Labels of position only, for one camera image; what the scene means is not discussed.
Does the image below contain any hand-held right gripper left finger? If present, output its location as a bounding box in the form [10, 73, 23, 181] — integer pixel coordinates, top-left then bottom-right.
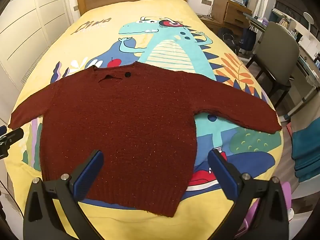
[23, 150, 104, 240]

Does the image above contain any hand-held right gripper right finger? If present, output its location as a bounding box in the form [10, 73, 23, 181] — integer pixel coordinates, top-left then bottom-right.
[208, 149, 289, 240]

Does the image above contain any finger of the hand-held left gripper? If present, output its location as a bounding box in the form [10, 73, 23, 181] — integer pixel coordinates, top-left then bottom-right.
[0, 126, 24, 159]

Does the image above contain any dark red knit sweater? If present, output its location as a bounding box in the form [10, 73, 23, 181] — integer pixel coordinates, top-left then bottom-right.
[7, 64, 282, 217]

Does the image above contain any stack of teal towels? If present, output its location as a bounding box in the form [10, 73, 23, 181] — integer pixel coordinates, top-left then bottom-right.
[291, 121, 320, 183]

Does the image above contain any white wardrobe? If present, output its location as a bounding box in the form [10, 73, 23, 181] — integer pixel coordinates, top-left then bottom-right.
[0, 0, 83, 100]

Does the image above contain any yellow dinosaur print bedsheet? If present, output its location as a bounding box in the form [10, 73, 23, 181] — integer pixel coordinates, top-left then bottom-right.
[4, 0, 284, 240]

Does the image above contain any grey-green chair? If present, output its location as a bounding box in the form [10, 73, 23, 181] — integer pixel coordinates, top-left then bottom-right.
[246, 21, 300, 103]

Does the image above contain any black backpack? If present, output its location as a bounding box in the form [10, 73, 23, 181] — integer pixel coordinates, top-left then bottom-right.
[217, 27, 244, 54]

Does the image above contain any navy tote bag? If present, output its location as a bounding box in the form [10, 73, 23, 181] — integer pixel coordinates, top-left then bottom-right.
[241, 25, 258, 50]

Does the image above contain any white desk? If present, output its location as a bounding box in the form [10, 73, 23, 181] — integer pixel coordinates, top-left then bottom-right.
[244, 0, 320, 123]

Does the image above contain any wooden drawer cabinet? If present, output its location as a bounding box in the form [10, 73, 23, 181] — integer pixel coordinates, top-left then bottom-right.
[212, 0, 253, 25]

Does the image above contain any white desk lamp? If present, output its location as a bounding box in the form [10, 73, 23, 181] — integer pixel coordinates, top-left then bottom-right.
[303, 12, 315, 34]

